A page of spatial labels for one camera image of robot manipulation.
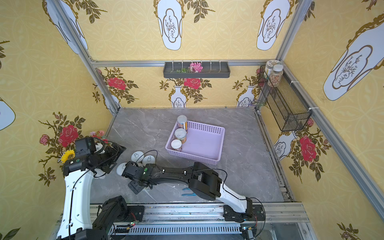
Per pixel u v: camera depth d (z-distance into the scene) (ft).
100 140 2.01
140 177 1.95
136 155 2.92
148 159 2.87
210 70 3.03
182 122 3.13
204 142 3.29
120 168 2.75
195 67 2.89
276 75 2.62
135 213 2.42
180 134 3.20
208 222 2.36
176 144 3.04
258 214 2.40
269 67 2.80
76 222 1.28
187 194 2.62
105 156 2.10
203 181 1.69
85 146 1.80
